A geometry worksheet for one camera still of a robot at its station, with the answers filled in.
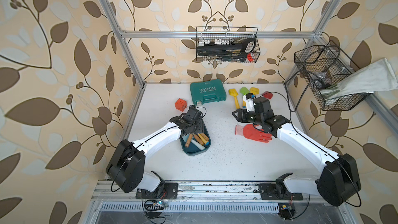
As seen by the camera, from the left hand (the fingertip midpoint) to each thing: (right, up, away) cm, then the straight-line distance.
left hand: (199, 126), depth 86 cm
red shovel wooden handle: (+49, +18, +27) cm, 59 cm away
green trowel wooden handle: (-6, -9, +3) cm, 11 cm away
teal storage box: (-4, -13, +1) cm, 14 cm away
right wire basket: (+68, +34, +1) cm, 76 cm away
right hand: (+20, +8, -2) cm, 22 cm away
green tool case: (+5, +21, +23) cm, 31 cm away
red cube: (-13, +11, +16) cm, 23 cm away
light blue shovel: (-3, -10, +3) cm, 11 cm away
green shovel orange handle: (+33, +21, +30) cm, 49 cm away
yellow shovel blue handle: (+24, +20, +28) cm, 42 cm away
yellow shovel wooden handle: (+40, +21, +30) cm, 54 cm away
